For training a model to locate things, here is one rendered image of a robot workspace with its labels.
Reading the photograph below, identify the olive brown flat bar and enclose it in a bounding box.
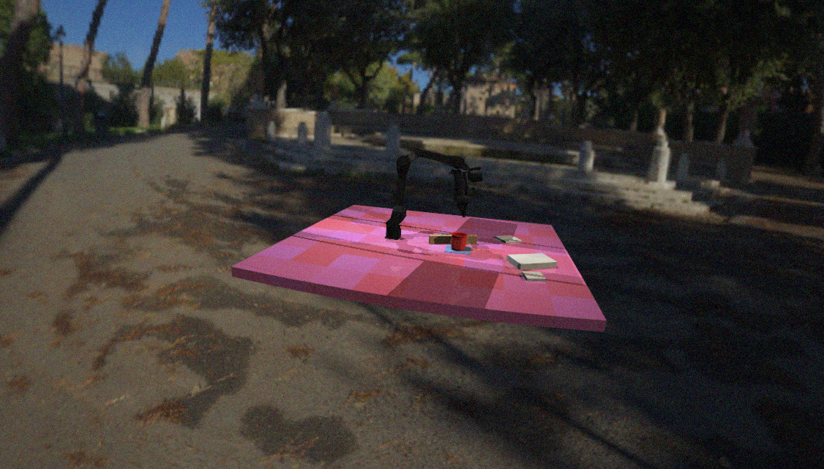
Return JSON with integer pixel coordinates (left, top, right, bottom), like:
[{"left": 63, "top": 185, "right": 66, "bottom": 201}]
[{"left": 429, "top": 235, "right": 478, "bottom": 244}]

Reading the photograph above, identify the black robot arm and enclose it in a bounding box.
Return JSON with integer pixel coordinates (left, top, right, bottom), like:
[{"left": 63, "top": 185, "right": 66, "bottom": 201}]
[{"left": 385, "top": 148, "right": 483, "bottom": 240}]

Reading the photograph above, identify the white square block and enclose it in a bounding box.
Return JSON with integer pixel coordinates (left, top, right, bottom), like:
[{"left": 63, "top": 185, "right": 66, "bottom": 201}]
[{"left": 495, "top": 235, "right": 522, "bottom": 243}]

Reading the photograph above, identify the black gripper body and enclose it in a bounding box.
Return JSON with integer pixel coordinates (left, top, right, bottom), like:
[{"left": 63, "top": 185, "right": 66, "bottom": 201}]
[{"left": 454, "top": 182, "right": 471, "bottom": 203}]

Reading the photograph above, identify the beige square block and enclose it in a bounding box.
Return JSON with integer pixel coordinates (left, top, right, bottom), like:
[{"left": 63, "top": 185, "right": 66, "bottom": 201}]
[{"left": 522, "top": 271, "right": 546, "bottom": 282}]

